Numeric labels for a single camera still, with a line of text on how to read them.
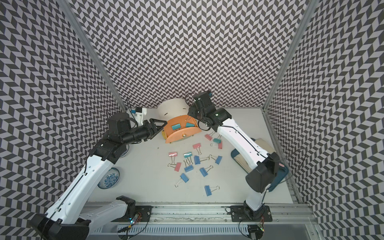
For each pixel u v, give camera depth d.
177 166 0.89
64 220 0.37
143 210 0.75
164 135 0.80
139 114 0.63
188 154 0.92
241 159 0.91
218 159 0.92
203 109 0.55
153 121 0.61
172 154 0.91
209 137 1.04
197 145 0.98
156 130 0.60
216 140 1.02
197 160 0.91
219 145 0.98
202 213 0.75
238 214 0.74
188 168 0.87
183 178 0.85
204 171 0.87
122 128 0.52
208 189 0.81
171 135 0.75
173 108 0.91
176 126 0.82
